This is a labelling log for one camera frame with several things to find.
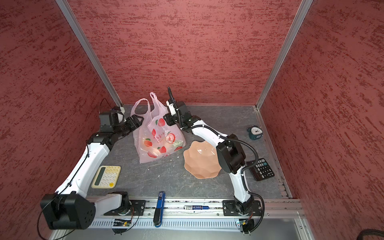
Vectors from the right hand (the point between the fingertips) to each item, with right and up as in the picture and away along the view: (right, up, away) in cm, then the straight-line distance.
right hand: (165, 118), depth 88 cm
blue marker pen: (+19, -45, -14) cm, 51 cm away
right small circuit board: (+44, -52, -17) cm, 71 cm away
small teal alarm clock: (+59, -10, +12) cm, 61 cm away
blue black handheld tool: (0, -47, -15) cm, 50 cm away
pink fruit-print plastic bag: (-6, -12, -2) cm, 14 cm away
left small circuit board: (-20, -52, -15) cm, 58 cm away
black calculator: (+57, -31, -3) cm, 65 cm away
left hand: (-12, -3, -8) cm, 15 cm away
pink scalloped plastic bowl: (+22, -27, +6) cm, 35 cm away
